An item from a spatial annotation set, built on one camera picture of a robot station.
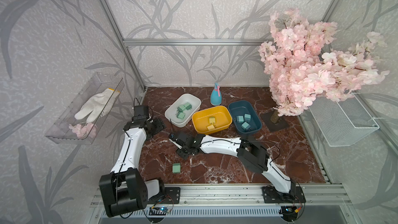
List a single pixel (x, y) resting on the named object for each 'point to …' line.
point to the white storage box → (185, 99)
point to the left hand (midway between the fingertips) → (159, 126)
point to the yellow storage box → (224, 120)
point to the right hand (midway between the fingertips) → (180, 148)
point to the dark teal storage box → (240, 108)
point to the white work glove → (98, 106)
